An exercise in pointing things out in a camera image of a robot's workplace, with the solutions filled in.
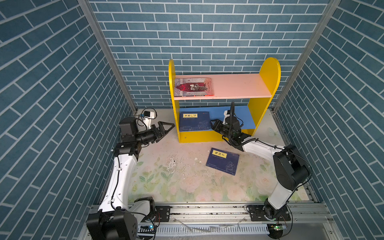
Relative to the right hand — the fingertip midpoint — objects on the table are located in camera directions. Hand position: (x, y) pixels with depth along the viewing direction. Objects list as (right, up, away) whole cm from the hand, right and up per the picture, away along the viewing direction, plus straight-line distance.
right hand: (210, 120), depth 90 cm
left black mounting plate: (-25, -46, -17) cm, 55 cm away
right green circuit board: (+32, -52, -19) cm, 64 cm away
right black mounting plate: (+22, -47, -16) cm, 54 cm away
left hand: (-20, -4, -19) cm, 28 cm away
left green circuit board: (-33, -54, -18) cm, 66 cm away
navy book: (-10, 0, +2) cm, 10 cm away
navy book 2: (+8, -25, +2) cm, 27 cm away
